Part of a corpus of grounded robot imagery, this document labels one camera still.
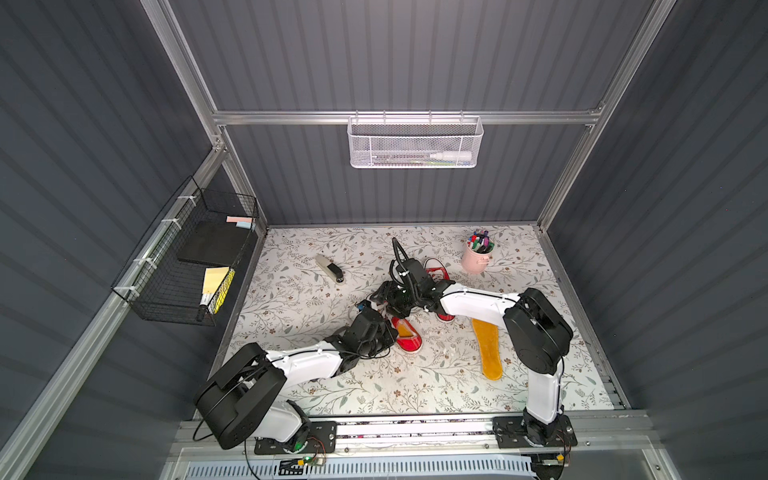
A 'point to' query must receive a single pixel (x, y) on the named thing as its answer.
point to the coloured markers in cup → (480, 242)
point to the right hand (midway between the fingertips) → (376, 300)
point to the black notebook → (215, 243)
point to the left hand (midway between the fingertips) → (402, 334)
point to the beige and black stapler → (329, 268)
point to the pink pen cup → (474, 262)
